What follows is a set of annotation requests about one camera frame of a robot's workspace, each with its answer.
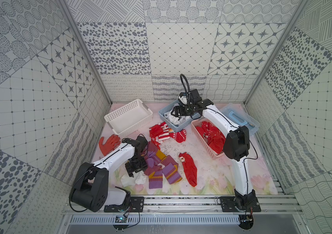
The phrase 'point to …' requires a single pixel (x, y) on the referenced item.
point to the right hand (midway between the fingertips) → (178, 113)
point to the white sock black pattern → (176, 120)
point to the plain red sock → (190, 167)
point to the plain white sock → (139, 177)
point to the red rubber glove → (112, 142)
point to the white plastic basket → (130, 118)
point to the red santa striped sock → (161, 131)
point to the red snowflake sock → (212, 136)
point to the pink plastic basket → (197, 123)
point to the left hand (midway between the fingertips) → (144, 172)
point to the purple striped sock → (156, 163)
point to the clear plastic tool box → (238, 114)
